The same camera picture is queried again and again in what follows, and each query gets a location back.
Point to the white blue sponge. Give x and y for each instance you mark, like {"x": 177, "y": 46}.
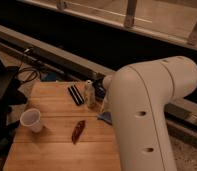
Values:
{"x": 106, "y": 117}

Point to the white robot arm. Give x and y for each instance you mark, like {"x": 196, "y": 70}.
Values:
{"x": 136, "y": 98}

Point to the black round bowl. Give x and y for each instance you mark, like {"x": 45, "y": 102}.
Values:
{"x": 100, "y": 92}

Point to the clear glass bottle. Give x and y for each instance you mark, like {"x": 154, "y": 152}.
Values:
{"x": 89, "y": 92}

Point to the black rectangular block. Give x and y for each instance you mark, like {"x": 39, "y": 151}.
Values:
{"x": 75, "y": 94}

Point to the brown red folded knife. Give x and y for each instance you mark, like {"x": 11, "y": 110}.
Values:
{"x": 77, "y": 131}

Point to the black stand equipment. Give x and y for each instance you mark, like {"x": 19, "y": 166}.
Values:
{"x": 9, "y": 95}

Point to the wooden window frame rail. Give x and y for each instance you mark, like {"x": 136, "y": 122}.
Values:
{"x": 173, "y": 21}

